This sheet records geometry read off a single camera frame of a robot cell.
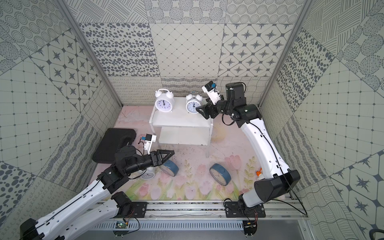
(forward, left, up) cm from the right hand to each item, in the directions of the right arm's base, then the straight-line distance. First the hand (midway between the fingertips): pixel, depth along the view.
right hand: (204, 106), depth 70 cm
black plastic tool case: (0, +59, -31) cm, 66 cm away
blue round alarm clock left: (-20, +18, -27) cm, 38 cm away
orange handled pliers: (-19, -32, -36) cm, 52 cm away
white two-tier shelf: (-10, +11, -4) cm, 15 cm away
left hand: (-22, +13, -11) cm, 27 cm away
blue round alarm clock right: (-23, -8, -27) cm, 36 cm away
